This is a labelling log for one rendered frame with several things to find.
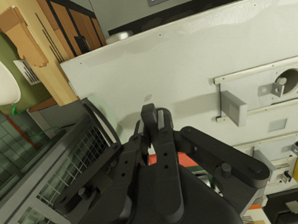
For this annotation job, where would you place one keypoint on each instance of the silver metal bowl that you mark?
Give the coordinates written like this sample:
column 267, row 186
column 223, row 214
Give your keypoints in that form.
column 118, row 36

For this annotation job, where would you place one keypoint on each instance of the white box with orange stripe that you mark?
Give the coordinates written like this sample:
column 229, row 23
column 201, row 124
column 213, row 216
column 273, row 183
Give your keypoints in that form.
column 255, row 206

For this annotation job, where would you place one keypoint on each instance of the metal hasp bracket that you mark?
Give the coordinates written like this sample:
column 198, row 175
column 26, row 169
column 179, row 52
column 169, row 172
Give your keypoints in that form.
column 277, row 89
column 287, row 175

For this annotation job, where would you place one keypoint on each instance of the white helmet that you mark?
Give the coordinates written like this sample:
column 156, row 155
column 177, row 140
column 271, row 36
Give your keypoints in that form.
column 8, row 86

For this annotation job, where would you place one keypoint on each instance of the red pouch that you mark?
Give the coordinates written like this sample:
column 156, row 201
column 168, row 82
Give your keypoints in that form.
column 185, row 161

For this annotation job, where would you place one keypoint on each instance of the grey shutter rail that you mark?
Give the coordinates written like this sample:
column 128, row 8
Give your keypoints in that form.
column 244, row 73
column 267, row 109
column 267, row 140

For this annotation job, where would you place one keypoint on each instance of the brown wooden shelf unit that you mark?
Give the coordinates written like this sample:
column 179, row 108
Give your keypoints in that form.
column 69, row 25

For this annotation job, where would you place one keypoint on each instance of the grey mesh cage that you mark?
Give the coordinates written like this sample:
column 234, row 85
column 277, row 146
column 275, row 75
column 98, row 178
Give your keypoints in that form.
column 35, row 176

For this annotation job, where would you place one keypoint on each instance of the green tray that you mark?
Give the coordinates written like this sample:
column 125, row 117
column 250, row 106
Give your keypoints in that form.
column 195, row 169

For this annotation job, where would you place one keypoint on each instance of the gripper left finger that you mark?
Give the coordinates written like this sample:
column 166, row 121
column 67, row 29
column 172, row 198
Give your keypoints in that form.
column 130, row 158

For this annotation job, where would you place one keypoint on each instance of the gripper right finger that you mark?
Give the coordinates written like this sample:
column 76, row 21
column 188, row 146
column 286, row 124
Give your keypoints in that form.
column 167, row 163

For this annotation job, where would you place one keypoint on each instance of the grey shutter with block grip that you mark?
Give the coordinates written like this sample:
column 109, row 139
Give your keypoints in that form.
column 263, row 160
column 232, row 109

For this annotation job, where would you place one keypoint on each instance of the grey spindle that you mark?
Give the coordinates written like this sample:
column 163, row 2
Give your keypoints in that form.
column 281, row 81

